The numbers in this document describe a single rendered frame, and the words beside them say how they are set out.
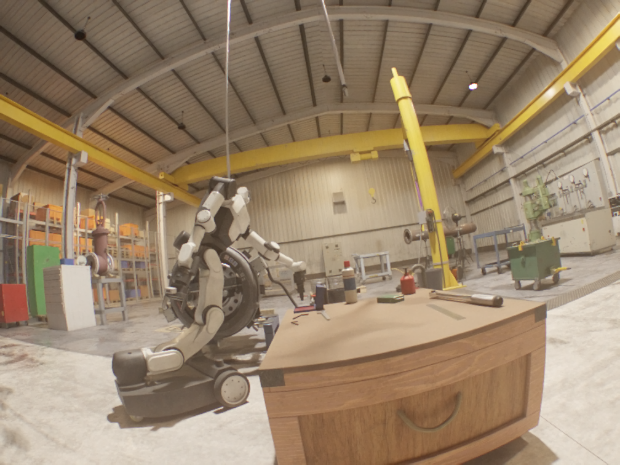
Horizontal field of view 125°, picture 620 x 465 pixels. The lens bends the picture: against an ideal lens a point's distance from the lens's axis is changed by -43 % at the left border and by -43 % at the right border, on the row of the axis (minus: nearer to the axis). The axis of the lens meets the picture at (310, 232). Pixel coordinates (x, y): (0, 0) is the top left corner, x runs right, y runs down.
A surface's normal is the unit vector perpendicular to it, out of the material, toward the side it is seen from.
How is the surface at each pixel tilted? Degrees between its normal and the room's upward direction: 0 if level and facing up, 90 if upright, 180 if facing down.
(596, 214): 90
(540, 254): 90
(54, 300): 90
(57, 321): 90
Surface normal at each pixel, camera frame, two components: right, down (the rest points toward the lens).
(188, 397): 0.72, -0.18
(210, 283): 0.61, 0.22
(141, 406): 0.44, -0.18
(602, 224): -0.27, -0.09
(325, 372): 0.01, -0.13
